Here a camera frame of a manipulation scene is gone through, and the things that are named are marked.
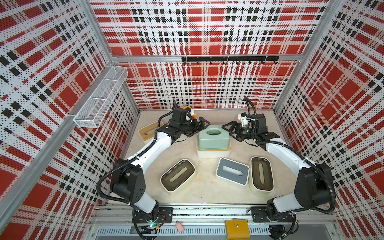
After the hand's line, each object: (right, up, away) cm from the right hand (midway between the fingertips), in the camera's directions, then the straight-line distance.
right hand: (227, 130), depth 82 cm
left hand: (-11, +2, -1) cm, 12 cm away
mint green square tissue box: (-7, -4, 0) cm, 8 cm away
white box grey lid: (+5, -26, +5) cm, 26 cm away
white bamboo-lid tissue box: (-8, -14, +3) cm, 16 cm away
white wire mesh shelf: (-82, +11, +9) cm, 83 cm away
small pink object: (-24, -45, -13) cm, 53 cm away
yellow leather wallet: (+2, -45, -14) cm, 47 cm away
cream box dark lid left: (-28, -25, 0) cm, 37 cm away
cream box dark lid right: (+20, -26, +2) cm, 33 cm away
